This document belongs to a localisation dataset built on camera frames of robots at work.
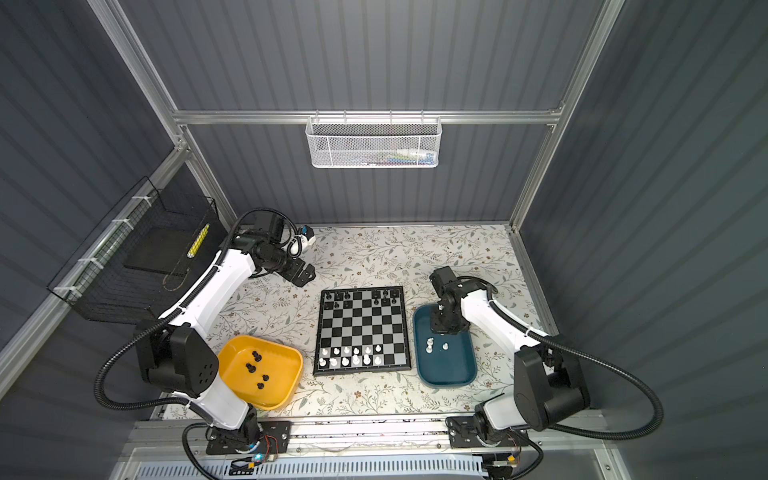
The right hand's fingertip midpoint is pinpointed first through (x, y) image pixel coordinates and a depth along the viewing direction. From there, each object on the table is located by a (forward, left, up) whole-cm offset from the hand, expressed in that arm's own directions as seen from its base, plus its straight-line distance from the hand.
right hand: (445, 329), depth 86 cm
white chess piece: (-2, +4, -5) cm, 7 cm away
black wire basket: (+8, +78, +25) cm, 82 cm away
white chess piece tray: (-3, 0, -4) cm, 5 cm away
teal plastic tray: (-7, +1, -5) cm, 9 cm away
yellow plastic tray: (-11, +51, -4) cm, 52 cm away
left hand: (+14, +42, +13) cm, 47 cm away
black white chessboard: (+2, +25, -4) cm, 25 cm away
